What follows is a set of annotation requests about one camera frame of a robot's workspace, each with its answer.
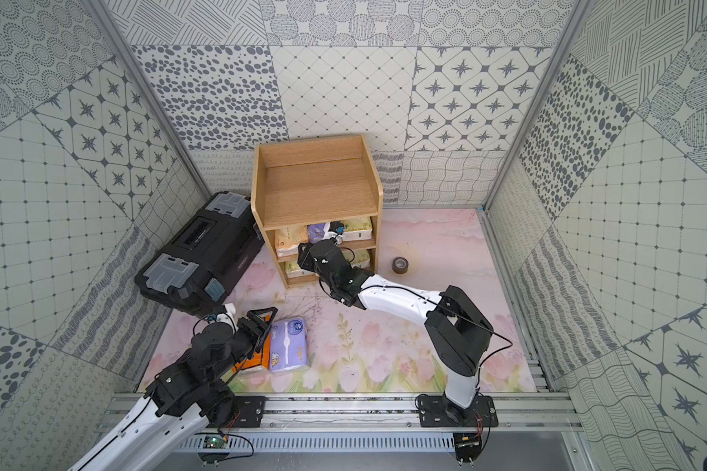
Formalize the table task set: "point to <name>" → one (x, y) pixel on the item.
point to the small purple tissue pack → (315, 233)
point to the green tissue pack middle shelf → (357, 229)
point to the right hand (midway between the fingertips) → (305, 249)
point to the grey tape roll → (400, 265)
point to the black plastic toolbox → (202, 271)
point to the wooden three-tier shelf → (308, 190)
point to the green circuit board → (214, 442)
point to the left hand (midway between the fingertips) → (274, 312)
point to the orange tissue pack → (261, 358)
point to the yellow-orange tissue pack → (288, 239)
